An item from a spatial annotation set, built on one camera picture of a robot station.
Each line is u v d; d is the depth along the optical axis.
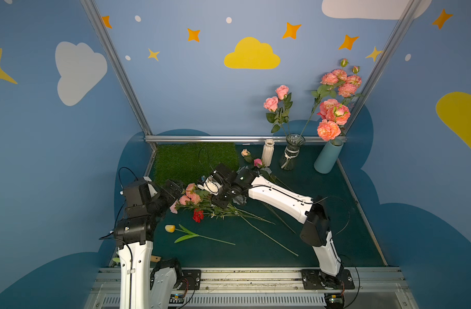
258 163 1.03
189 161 1.14
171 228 0.86
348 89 0.84
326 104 0.76
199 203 0.92
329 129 0.65
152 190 0.60
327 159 1.01
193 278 0.71
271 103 0.79
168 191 0.61
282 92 0.84
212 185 0.70
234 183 0.59
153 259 0.77
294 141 1.01
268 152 1.03
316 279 0.73
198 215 0.88
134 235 0.44
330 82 0.83
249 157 1.15
